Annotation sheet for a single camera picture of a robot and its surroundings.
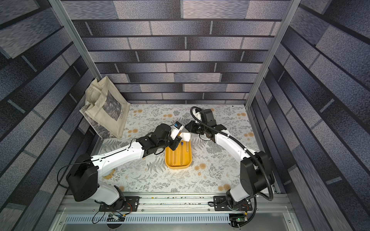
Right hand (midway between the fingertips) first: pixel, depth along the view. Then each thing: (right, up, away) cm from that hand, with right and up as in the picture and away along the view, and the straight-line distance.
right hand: (185, 125), depth 85 cm
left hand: (-2, -7, -4) cm, 8 cm away
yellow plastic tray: (-3, -21, +5) cm, 22 cm away
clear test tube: (-7, -21, +5) cm, 22 cm away
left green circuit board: (-35, -46, -14) cm, 60 cm away
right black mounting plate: (+19, -40, -12) cm, 46 cm away
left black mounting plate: (-29, -41, -11) cm, 52 cm away
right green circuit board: (+26, -46, -15) cm, 55 cm away
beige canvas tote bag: (-52, +10, +7) cm, 53 cm away
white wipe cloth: (0, -6, -4) cm, 7 cm away
